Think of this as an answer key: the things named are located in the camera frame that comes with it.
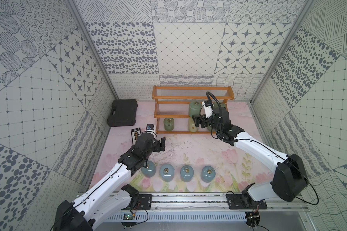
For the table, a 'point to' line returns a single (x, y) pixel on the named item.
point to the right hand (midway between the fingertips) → (200, 115)
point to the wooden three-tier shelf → (175, 106)
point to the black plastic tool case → (124, 113)
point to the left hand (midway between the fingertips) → (161, 138)
